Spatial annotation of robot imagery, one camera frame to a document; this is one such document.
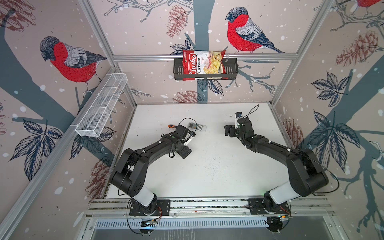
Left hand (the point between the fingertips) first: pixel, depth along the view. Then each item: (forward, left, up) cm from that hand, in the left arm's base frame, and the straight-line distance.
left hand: (182, 147), depth 91 cm
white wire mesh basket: (0, +42, +25) cm, 49 cm away
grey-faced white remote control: (+17, -10, -3) cm, 20 cm away
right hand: (+10, -30, +6) cm, 32 cm away
